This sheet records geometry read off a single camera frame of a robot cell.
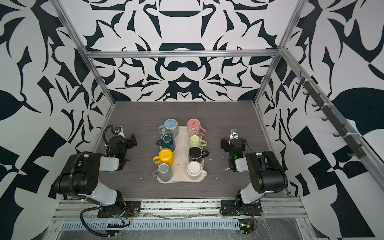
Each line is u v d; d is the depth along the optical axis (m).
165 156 0.83
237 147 0.75
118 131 0.81
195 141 0.88
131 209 0.74
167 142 0.87
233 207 0.74
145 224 0.71
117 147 0.71
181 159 0.91
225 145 0.88
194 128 0.93
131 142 0.89
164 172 0.76
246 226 0.71
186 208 0.76
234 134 0.81
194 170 0.80
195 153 0.83
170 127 0.91
